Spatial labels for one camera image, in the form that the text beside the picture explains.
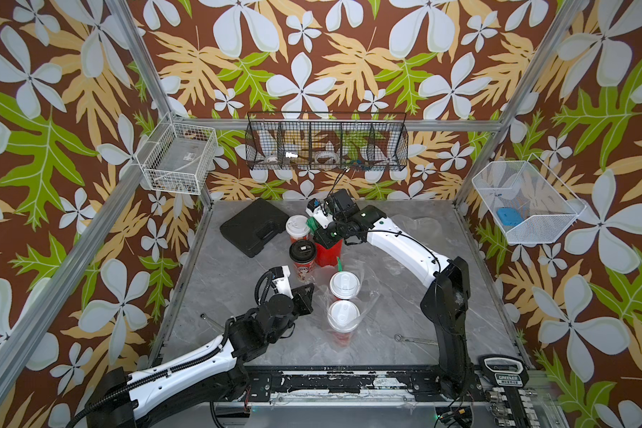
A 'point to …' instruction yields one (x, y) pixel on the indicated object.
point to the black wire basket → (326, 141)
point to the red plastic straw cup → (325, 257)
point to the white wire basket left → (177, 157)
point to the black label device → (502, 370)
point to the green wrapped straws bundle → (312, 224)
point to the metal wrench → (399, 337)
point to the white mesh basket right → (530, 203)
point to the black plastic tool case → (249, 227)
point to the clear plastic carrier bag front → (367, 297)
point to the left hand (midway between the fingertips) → (317, 284)
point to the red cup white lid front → (343, 316)
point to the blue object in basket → (510, 217)
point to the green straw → (340, 265)
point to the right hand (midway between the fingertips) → (316, 234)
